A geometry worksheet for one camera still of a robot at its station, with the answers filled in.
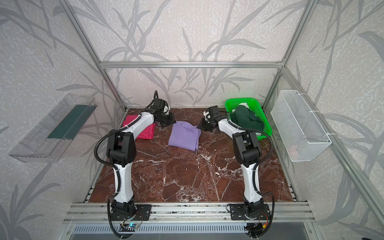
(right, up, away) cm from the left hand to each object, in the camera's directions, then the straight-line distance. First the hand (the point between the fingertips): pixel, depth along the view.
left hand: (178, 116), depth 98 cm
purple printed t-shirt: (+5, -13, -2) cm, 14 cm away
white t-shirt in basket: (+48, +9, +14) cm, 51 cm away
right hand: (+13, -4, +1) cm, 13 cm away
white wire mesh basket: (+58, -9, -35) cm, 69 cm away
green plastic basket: (+39, +10, +17) cm, 44 cm away
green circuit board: (-21, -55, -26) cm, 65 cm away
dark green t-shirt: (+44, -1, +1) cm, 44 cm away
